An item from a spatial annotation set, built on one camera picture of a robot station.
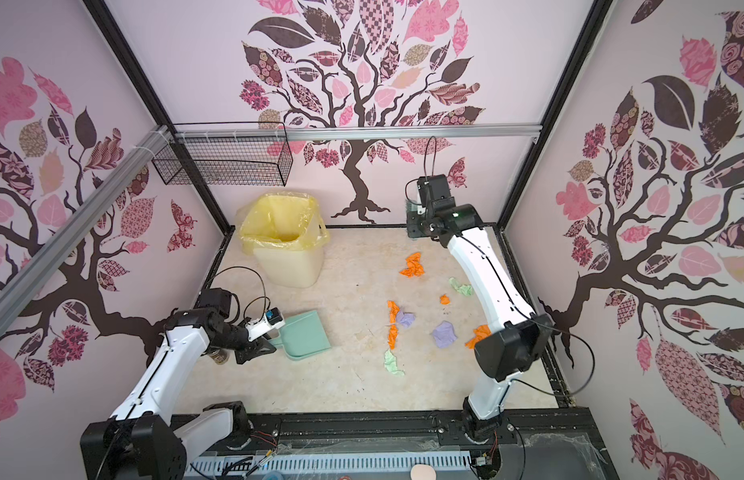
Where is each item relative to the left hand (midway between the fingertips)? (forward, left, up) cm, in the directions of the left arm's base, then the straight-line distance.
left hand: (266, 347), depth 79 cm
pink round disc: (-27, -41, -6) cm, 50 cm away
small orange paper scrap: (+19, -53, -8) cm, 57 cm away
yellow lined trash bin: (+39, +2, +4) cm, 39 cm away
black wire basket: (+55, +18, +25) cm, 63 cm away
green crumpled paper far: (+23, -60, -7) cm, 65 cm away
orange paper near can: (+7, -62, -7) cm, 63 cm away
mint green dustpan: (+5, -8, -3) cm, 10 cm away
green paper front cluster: (-2, -34, -8) cm, 35 cm away
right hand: (+28, -42, +22) cm, 55 cm away
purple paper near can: (+12, -40, -7) cm, 42 cm away
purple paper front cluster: (+7, -51, -7) cm, 52 cm away
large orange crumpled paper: (+33, -44, -8) cm, 55 cm away
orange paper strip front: (+9, -35, -9) cm, 37 cm away
